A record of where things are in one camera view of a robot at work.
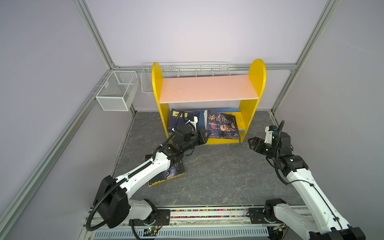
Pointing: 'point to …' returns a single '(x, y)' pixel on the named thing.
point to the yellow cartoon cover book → (232, 129)
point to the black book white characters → (176, 168)
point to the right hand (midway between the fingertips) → (254, 142)
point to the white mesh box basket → (118, 92)
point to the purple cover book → (222, 126)
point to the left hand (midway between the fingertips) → (212, 134)
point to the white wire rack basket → (183, 69)
